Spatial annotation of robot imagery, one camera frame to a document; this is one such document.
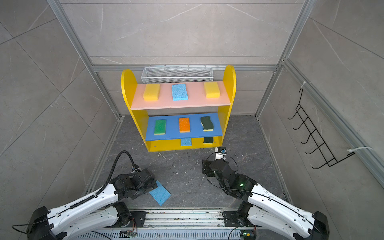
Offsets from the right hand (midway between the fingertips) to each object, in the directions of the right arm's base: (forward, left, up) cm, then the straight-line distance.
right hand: (208, 160), depth 76 cm
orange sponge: (+25, +14, -1) cm, 29 cm away
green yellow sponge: (+24, +29, -1) cm, 37 cm away
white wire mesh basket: (+55, +20, +17) cm, 61 cm away
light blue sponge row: (+21, +13, -14) cm, 29 cm away
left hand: (-7, +31, -11) cm, 34 cm away
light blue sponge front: (-12, +26, -15) cm, 33 cm away
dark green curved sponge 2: (+27, -1, -2) cm, 28 cm away
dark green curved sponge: (+23, -2, -14) cm, 27 cm away
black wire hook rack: (-9, -47, +15) cm, 50 cm away
